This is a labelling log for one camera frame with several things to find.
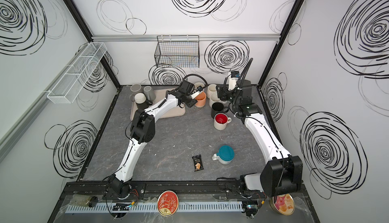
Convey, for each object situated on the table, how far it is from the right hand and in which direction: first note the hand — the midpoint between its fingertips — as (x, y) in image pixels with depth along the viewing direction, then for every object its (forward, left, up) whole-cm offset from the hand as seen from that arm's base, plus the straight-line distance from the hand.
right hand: (219, 85), depth 78 cm
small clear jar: (-48, +64, -26) cm, 84 cm away
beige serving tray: (+18, +40, -29) cm, 52 cm away
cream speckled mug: (+13, 0, -25) cm, 28 cm away
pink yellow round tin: (-48, -28, -27) cm, 62 cm away
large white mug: (+22, +1, -24) cm, 32 cm away
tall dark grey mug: (+15, +55, -19) cm, 60 cm away
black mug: (+3, -1, -23) cm, 23 cm away
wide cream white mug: (-4, -4, -27) cm, 28 cm away
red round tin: (-49, +24, -27) cm, 61 cm away
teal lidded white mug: (-27, -3, -24) cm, 37 cm away
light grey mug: (+14, +45, -22) cm, 52 cm away
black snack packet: (-30, +11, -30) cm, 44 cm away
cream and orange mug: (+8, +9, -21) cm, 24 cm away
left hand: (+11, +14, -22) cm, 28 cm away
